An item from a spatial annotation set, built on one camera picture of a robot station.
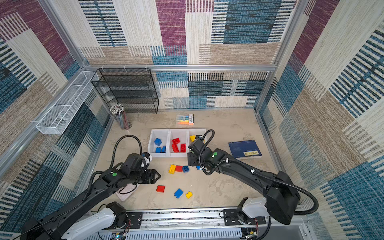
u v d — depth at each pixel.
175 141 0.99
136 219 0.74
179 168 0.89
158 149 0.97
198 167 0.90
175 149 0.96
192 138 1.00
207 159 0.60
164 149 0.97
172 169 0.90
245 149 0.97
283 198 0.41
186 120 1.12
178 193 0.81
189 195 0.81
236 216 0.66
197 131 1.02
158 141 1.00
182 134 1.01
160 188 0.83
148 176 0.69
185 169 0.87
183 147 0.97
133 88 1.08
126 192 0.66
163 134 1.03
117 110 0.97
